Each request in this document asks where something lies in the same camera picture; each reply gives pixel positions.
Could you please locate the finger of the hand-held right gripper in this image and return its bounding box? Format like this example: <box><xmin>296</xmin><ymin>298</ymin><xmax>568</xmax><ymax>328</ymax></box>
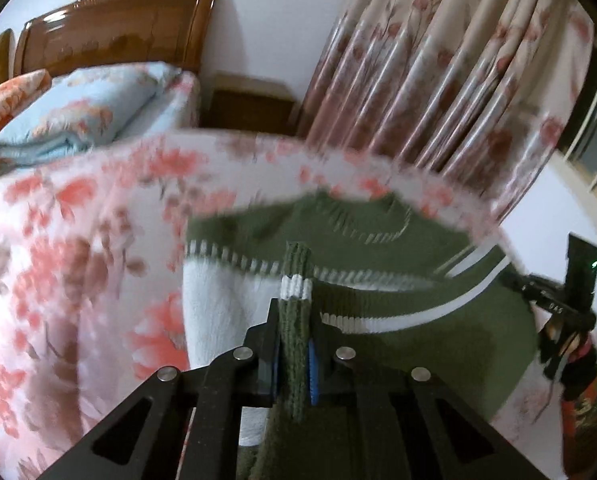
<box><xmin>503</xmin><ymin>270</ymin><xmax>572</xmax><ymax>315</ymax></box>

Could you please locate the floral curtain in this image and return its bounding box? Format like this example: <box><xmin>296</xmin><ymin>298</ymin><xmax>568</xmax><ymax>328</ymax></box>
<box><xmin>298</xmin><ymin>0</ymin><xmax>595</xmax><ymax>223</ymax></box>

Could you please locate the window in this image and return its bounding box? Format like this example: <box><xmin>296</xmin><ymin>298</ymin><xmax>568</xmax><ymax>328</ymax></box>
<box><xmin>559</xmin><ymin>42</ymin><xmax>597</xmax><ymax>223</ymax></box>

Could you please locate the pink mattress sheet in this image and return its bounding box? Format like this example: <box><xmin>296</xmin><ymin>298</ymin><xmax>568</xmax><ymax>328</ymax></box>
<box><xmin>123</xmin><ymin>71</ymin><xmax>202</xmax><ymax>136</ymax></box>

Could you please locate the wooden nightstand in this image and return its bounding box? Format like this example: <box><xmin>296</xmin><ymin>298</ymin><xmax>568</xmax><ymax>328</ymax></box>
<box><xmin>201</xmin><ymin>75</ymin><xmax>300</xmax><ymax>137</ymax></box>

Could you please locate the orange floral pillow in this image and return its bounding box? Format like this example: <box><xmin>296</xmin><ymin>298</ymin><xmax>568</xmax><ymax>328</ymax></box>
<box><xmin>0</xmin><ymin>70</ymin><xmax>53</xmax><ymax>173</ymax></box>

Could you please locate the large wooden headboard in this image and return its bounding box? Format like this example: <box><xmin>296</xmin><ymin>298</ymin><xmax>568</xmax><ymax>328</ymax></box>
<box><xmin>13</xmin><ymin>0</ymin><xmax>220</xmax><ymax>77</ymax></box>

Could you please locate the green knit sweater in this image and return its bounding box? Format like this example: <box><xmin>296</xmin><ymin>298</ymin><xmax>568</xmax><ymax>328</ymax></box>
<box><xmin>181</xmin><ymin>187</ymin><xmax>542</xmax><ymax>480</ymax></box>

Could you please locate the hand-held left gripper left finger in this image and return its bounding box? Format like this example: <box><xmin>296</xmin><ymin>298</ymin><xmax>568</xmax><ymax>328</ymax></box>
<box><xmin>38</xmin><ymin>297</ymin><xmax>284</xmax><ymax>480</ymax></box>

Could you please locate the pink floral bed sheet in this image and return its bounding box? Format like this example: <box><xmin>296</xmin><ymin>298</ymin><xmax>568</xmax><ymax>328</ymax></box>
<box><xmin>0</xmin><ymin>130</ymin><xmax>569</xmax><ymax>480</ymax></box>

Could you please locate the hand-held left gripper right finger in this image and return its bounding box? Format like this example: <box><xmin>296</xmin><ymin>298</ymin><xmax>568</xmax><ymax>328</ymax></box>
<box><xmin>306</xmin><ymin>305</ymin><xmax>549</xmax><ymax>480</ymax></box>

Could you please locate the light blue floral pillow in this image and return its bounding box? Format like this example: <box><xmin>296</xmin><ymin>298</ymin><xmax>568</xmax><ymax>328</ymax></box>
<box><xmin>0</xmin><ymin>61</ymin><xmax>180</xmax><ymax>162</ymax></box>

